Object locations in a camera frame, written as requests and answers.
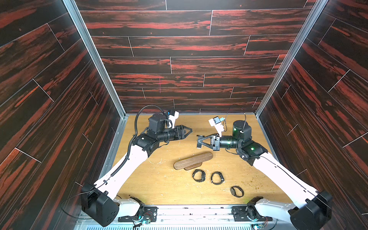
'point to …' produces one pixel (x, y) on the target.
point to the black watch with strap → (221, 176)
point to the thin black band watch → (234, 193)
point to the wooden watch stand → (192, 162)
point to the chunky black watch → (203, 177)
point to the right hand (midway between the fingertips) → (199, 139)
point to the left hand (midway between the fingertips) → (190, 131)
